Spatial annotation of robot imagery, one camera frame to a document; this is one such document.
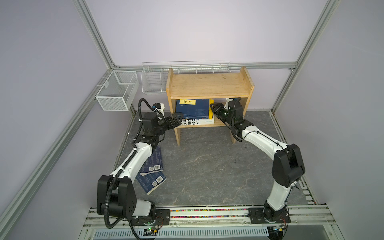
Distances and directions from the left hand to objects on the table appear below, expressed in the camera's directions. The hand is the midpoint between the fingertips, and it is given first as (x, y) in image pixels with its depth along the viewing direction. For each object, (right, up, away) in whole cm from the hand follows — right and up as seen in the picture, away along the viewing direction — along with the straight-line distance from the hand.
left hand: (178, 117), depth 81 cm
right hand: (+17, +7, +3) cm, 19 cm away
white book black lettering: (+8, -3, +2) cm, 9 cm away
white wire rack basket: (-21, +32, +24) cm, 45 cm away
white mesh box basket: (-44, +19, +21) cm, 53 cm away
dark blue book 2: (-16, -28, +9) cm, 34 cm away
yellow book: (+18, +10, +6) cm, 21 cm away
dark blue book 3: (-17, -37, +4) cm, 41 cm away
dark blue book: (+8, +5, +2) cm, 9 cm away
